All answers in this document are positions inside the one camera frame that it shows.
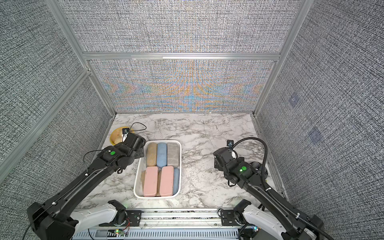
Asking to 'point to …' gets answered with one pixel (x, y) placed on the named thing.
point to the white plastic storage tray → (138, 191)
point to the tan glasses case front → (151, 154)
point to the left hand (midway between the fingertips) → (133, 147)
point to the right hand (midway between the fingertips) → (227, 155)
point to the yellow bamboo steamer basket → (115, 136)
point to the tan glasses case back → (158, 183)
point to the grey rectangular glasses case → (173, 154)
